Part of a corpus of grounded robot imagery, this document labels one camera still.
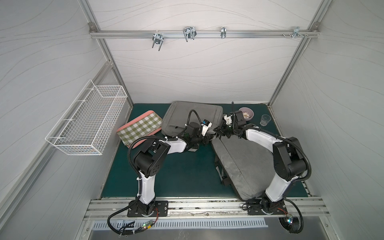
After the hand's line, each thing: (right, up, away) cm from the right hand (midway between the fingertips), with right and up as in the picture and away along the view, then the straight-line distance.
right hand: (212, 128), depth 91 cm
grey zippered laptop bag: (-23, +10, +17) cm, 30 cm away
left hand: (0, -5, 0) cm, 5 cm away
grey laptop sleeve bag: (+20, -21, -10) cm, 31 cm away
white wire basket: (-61, +2, -24) cm, 65 cm away
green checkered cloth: (-51, -1, +14) cm, 53 cm away
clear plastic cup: (+40, +5, +16) cm, 43 cm away
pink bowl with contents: (+29, +10, +19) cm, 36 cm away
